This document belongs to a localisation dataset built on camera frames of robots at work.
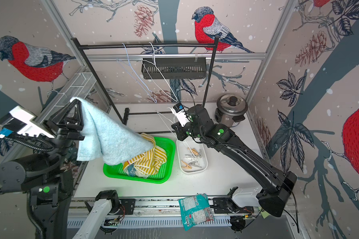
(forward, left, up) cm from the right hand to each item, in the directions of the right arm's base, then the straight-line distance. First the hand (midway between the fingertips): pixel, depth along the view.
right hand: (173, 123), depth 67 cm
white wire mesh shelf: (+29, +59, -2) cm, 66 cm away
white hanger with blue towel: (-1, 0, +2) cm, 2 cm away
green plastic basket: (-12, +35, -33) cm, 49 cm away
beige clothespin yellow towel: (+1, -11, -30) cm, 32 cm away
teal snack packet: (-29, -11, -29) cm, 43 cm away
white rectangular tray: (+3, -4, -31) cm, 31 cm away
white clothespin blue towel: (0, -8, -33) cm, 34 cm away
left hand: (-13, +21, +27) cm, 37 cm away
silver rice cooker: (+25, -34, -15) cm, 45 cm away
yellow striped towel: (-10, +14, -24) cm, 29 cm away
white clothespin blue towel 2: (-5, -10, -32) cm, 34 cm away
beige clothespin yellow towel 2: (-8, -6, -32) cm, 33 cm away
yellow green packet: (-29, -46, -33) cm, 64 cm away
